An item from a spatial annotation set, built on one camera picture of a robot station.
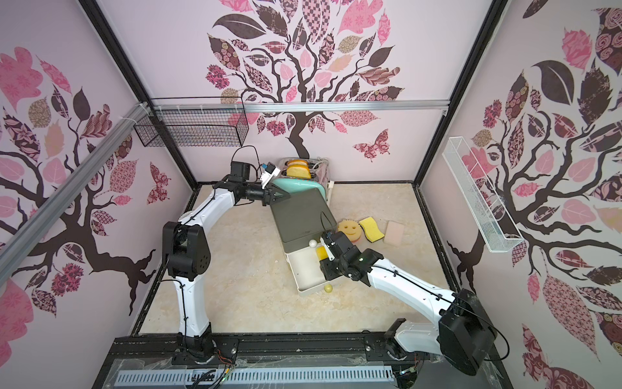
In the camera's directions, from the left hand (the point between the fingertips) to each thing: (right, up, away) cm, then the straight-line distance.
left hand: (285, 198), depth 89 cm
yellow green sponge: (+35, -13, +11) cm, 39 cm away
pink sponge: (+45, -15, +11) cm, 49 cm away
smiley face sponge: (+27, -12, +11) cm, 31 cm away
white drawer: (+9, -25, -7) cm, 27 cm away
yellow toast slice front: (+5, +12, +8) cm, 15 cm away
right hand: (+16, -25, -7) cm, 30 cm away
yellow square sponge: (+14, -18, -15) cm, 27 cm away
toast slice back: (+4, +16, +13) cm, 21 cm away
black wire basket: (-58, +46, +47) cm, 87 cm away
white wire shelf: (+66, +12, -1) cm, 68 cm away
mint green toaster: (+13, +14, +14) cm, 24 cm away
